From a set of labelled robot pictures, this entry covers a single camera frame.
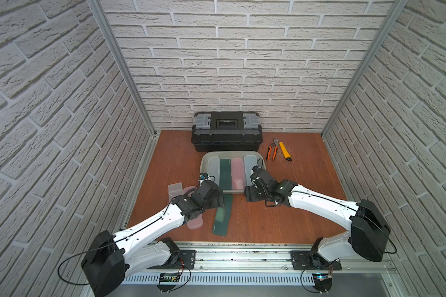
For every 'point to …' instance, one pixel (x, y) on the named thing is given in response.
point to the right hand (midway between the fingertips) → (253, 191)
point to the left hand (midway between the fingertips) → (217, 194)
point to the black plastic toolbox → (227, 131)
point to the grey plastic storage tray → (223, 154)
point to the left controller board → (168, 277)
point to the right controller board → (323, 281)
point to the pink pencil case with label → (238, 174)
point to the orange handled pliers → (275, 143)
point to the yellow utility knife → (286, 155)
